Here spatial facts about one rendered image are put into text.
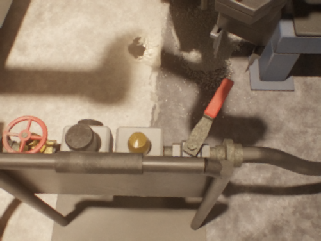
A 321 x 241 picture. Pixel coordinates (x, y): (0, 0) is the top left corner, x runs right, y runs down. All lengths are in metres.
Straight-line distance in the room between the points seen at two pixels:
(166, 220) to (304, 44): 0.61
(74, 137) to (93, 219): 0.50
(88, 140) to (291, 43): 0.68
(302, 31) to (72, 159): 0.74
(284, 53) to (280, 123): 0.22
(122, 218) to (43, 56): 0.61
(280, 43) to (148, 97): 0.43
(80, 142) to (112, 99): 0.61
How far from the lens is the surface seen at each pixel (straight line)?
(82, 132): 0.61
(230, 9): 0.40
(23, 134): 0.64
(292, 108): 1.25
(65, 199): 1.11
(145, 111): 1.18
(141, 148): 0.61
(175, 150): 0.65
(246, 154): 0.67
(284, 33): 1.08
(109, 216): 1.08
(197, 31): 1.34
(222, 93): 0.67
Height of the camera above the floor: 1.06
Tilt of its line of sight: 66 degrees down
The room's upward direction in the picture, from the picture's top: straight up
